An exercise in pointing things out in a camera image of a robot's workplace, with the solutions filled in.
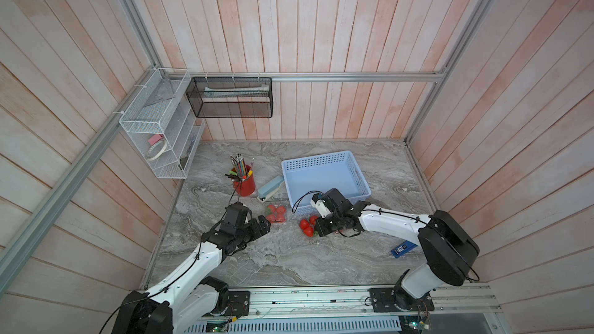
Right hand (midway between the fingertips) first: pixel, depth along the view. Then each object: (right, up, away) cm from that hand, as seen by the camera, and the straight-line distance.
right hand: (314, 226), depth 88 cm
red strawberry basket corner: (-4, +1, 0) cm, 4 cm away
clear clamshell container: (-3, +3, +5) cm, 6 cm away
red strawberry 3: (-14, +2, +2) cm, 14 cm away
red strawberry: (-13, +5, +5) cm, 15 cm away
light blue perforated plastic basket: (0, +19, +18) cm, 26 cm away
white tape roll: (-57, +26, -10) cm, 64 cm away
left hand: (-20, -1, -3) cm, 20 cm away
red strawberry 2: (-17, +3, +2) cm, 18 cm away
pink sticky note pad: (-59, +34, -6) cm, 68 cm away
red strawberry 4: (-2, -1, -2) cm, 4 cm away
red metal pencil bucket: (-29, +14, +13) cm, 35 cm away
